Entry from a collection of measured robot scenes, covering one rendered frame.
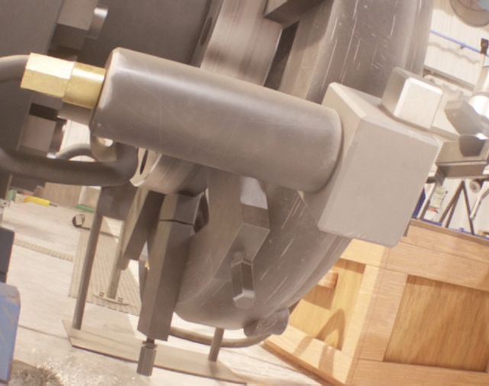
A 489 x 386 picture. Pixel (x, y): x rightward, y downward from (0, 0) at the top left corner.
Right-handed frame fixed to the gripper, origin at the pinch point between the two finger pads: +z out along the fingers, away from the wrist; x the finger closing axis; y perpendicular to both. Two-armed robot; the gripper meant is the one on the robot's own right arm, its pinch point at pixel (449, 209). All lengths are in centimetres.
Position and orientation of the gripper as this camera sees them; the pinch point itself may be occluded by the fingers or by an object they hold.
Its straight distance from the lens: 132.2
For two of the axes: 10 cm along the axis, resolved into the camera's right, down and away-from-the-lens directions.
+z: -4.9, 8.0, -3.4
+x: -5.5, 0.2, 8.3
